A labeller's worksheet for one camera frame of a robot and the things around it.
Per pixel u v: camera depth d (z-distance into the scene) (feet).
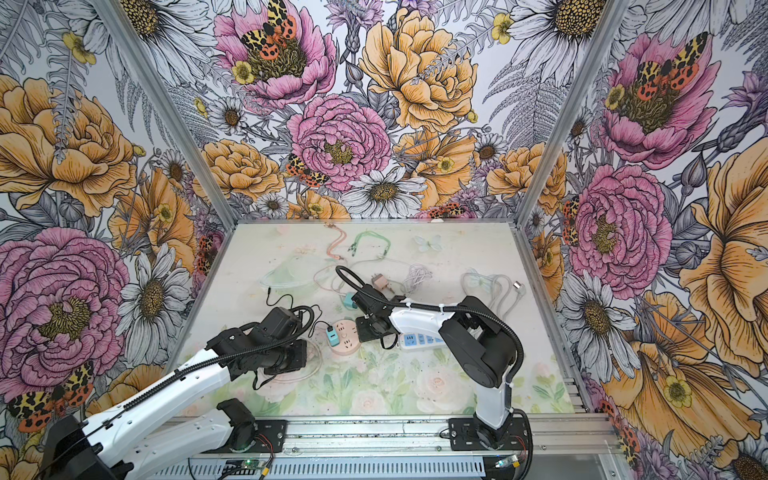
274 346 1.86
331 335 2.74
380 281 3.35
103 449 1.31
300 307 2.38
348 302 3.18
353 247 3.73
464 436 2.40
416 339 2.88
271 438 2.40
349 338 2.87
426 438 2.49
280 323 2.01
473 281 3.45
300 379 2.72
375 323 2.23
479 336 1.74
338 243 3.79
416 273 3.48
